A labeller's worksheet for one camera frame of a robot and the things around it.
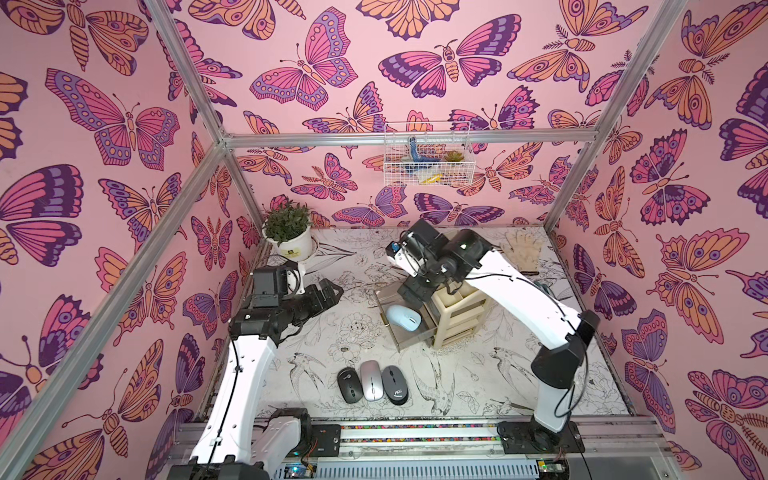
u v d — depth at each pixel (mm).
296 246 1046
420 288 656
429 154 947
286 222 982
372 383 813
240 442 390
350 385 804
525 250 1137
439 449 730
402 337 802
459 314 776
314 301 660
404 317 832
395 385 801
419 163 926
